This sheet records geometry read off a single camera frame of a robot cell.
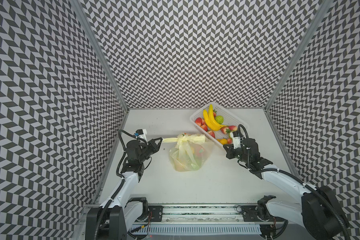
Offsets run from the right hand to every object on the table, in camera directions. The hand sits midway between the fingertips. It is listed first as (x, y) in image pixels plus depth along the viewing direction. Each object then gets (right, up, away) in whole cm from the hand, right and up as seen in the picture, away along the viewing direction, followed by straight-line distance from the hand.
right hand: (223, 149), depth 86 cm
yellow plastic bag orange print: (-19, -1, -6) cm, 20 cm away
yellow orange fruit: (+2, +4, +8) cm, 9 cm away
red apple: (-13, +16, +17) cm, 27 cm away
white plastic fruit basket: (+9, +18, +19) cm, 28 cm away
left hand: (-34, +6, -4) cm, 35 cm away
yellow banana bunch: (-4, +17, +18) cm, 25 cm away
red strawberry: (+5, +10, +13) cm, 18 cm away
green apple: (+2, +17, +20) cm, 26 cm away
